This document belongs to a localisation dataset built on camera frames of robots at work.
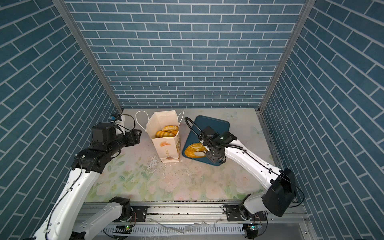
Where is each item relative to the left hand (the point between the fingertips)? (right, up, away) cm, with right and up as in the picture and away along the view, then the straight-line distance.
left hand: (136, 131), depth 71 cm
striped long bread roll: (+10, -3, +16) cm, 19 cm away
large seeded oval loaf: (+27, -12, +22) cm, 37 cm away
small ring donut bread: (+15, 0, +18) cm, 23 cm away
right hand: (+38, -12, +8) cm, 41 cm away
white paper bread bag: (+14, -9, +7) cm, 19 cm away
